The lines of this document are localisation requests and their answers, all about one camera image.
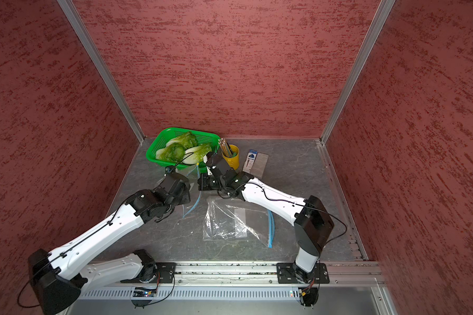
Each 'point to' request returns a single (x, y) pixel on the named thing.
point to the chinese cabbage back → (187, 140)
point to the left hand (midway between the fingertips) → (183, 195)
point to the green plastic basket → (161, 139)
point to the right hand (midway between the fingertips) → (197, 186)
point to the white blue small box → (249, 161)
